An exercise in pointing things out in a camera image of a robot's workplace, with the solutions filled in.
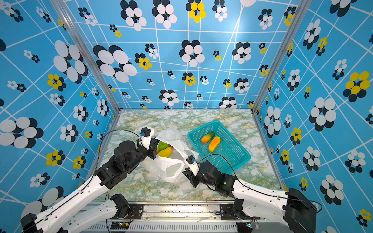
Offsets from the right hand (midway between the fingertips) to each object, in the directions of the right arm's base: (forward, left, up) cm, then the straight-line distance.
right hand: (186, 171), depth 76 cm
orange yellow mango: (+21, -17, -7) cm, 28 cm away
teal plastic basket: (+16, -28, -12) cm, 35 cm away
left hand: (+9, +12, +17) cm, 23 cm away
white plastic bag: (-3, +7, +11) cm, 13 cm away
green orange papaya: (+26, -13, -7) cm, 31 cm away
